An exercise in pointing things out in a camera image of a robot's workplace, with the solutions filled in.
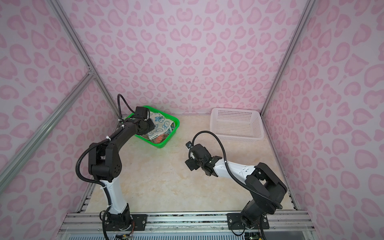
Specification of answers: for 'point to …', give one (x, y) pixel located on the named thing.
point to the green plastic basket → (156, 109)
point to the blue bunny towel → (162, 126)
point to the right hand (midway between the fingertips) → (193, 155)
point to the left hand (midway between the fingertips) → (155, 124)
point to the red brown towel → (160, 138)
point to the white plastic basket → (235, 125)
